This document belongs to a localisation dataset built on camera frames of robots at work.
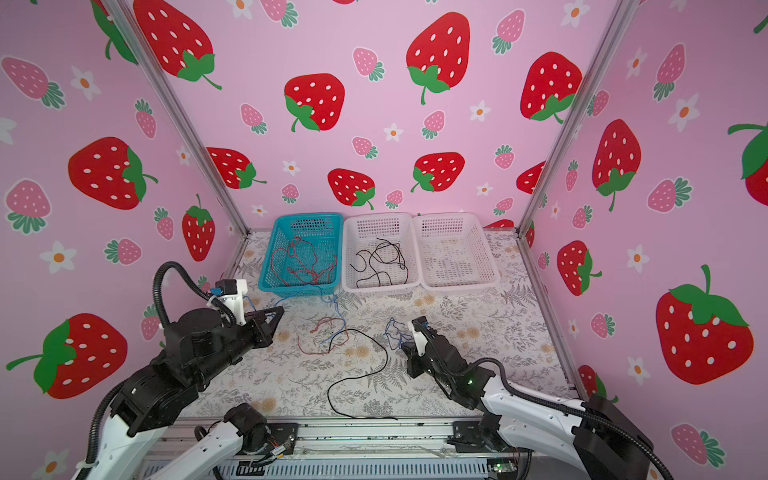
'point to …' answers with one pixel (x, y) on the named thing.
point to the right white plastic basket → (454, 252)
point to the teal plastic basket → (304, 256)
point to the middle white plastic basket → (380, 253)
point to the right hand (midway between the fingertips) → (401, 345)
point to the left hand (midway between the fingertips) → (284, 308)
